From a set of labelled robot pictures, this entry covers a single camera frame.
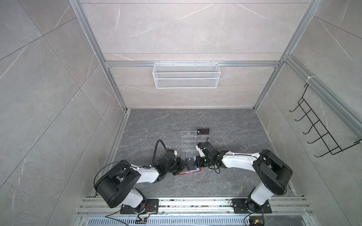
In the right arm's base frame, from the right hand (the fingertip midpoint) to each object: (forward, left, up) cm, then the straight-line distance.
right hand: (194, 162), depth 89 cm
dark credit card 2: (+18, -7, +8) cm, 21 cm away
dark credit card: (0, +2, +1) cm, 3 cm away
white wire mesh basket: (+54, +3, +30) cm, 62 cm away
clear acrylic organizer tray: (+15, +2, +4) cm, 15 cm away
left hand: (-1, +3, +4) cm, 5 cm away
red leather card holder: (-5, -2, 0) cm, 5 cm away
